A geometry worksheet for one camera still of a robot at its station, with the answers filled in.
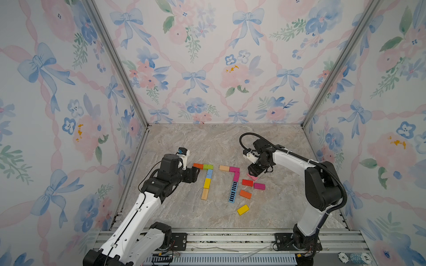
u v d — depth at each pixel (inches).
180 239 29.5
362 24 28.8
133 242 17.1
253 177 35.5
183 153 26.8
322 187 19.2
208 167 38.4
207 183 35.6
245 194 34.8
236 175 37.3
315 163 20.4
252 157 33.9
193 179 27.2
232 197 33.8
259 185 36.3
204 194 34.5
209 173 37.3
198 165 39.3
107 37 30.3
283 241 29.4
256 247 28.8
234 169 38.6
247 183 36.4
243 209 32.8
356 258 26.6
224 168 38.7
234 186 35.4
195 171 27.2
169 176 22.8
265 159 27.8
